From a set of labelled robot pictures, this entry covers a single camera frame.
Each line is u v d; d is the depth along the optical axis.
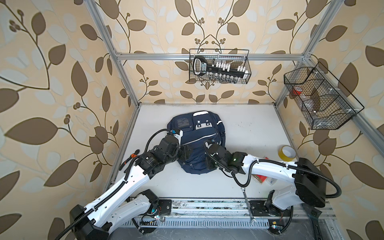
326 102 0.72
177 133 0.67
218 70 0.85
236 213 0.74
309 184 0.42
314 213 0.72
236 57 0.91
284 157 0.89
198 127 0.97
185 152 0.64
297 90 0.81
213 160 0.61
